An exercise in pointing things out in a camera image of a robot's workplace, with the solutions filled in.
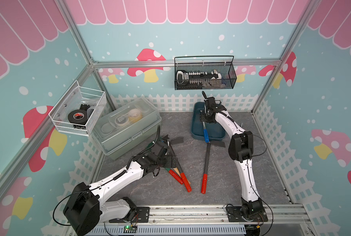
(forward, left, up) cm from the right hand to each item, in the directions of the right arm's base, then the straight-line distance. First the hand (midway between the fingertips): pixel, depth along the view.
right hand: (204, 117), depth 105 cm
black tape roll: (-22, +67, +26) cm, 75 cm away
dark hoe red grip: (-44, +4, -9) cm, 45 cm away
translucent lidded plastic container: (-18, +48, +11) cm, 52 cm away
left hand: (-34, +24, 0) cm, 41 cm away
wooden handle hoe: (-36, +20, -7) cm, 42 cm away
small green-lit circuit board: (-64, +43, -12) cm, 79 cm away
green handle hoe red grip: (-39, +22, -7) cm, 45 cm away
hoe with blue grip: (-17, +1, 0) cm, 17 cm away
